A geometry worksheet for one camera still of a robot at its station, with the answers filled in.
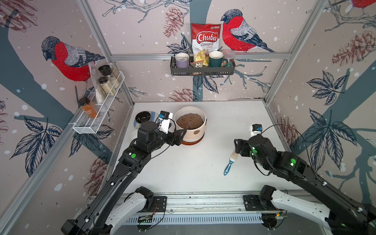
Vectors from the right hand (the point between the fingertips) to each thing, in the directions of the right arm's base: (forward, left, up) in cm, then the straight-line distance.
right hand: (240, 142), depth 71 cm
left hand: (+4, +29, +9) cm, 31 cm away
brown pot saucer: (+10, +25, -21) cm, 34 cm away
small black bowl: (+27, +61, -15) cm, 69 cm away
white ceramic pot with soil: (+23, +25, -11) cm, 36 cm away
